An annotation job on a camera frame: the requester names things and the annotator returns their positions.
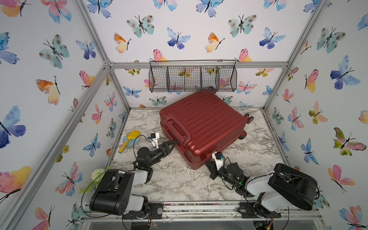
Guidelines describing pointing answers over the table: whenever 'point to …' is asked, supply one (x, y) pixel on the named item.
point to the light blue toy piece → (131, 142)
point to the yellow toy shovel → (134, 134)
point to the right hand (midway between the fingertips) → (206, 161)
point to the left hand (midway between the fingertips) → (178, 142)
